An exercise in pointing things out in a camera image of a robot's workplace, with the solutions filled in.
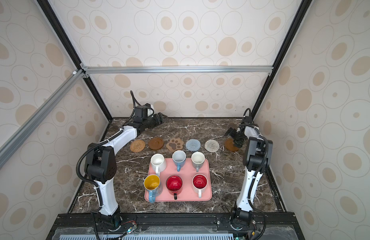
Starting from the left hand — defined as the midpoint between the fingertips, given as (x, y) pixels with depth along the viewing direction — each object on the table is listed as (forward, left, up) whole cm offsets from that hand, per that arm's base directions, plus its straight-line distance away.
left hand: (167, 114), depth 91 cm
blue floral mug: (-21, -7, -16) cm, 27 cm away
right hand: (-3, -42, -20) cm, 47 cm away
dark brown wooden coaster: (-7, +10, -21) cm, 24 cm away
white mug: (-26, +4, -13) cm, 29 cm away
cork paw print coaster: (-7, -3, -21) cm, 23 cm away
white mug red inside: (-35, -20, -21) cm, 45 cm away
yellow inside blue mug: (-36, +7, -18) cm, 40 cm away
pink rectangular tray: (-36, -12, -20) cm, 43 cm away
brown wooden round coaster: (-8, -41, -21) cm, 47 cm away
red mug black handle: (-36, -5, -20) cm, 41 cm away
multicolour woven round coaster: (-9, -29, -22) cm, 38 cm away
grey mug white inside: (-21, -19, -17) cm, 33 cm away
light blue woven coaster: (-8, -16, -22) cm, 28 cm away
